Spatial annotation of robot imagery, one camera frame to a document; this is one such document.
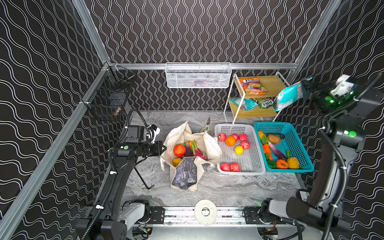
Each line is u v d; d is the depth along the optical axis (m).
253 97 0.81
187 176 0.76
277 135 1.01
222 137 1.00
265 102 1.00
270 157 0.95
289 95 0.58
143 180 0.86
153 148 0.65
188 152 0.88
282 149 0.98
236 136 0.99
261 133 1.01
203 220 0.73
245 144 0.95
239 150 0.93
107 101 0.94
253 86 0.83
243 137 0.99
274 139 0.98
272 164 0.86
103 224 0.37
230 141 0.98
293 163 0.88
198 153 0.88
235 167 0.86
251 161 0.92
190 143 0.95
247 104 1.00
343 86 0.48
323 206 0.37
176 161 0.83
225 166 0.86
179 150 0.86
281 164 0.87
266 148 0.97
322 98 0.47
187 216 0.76
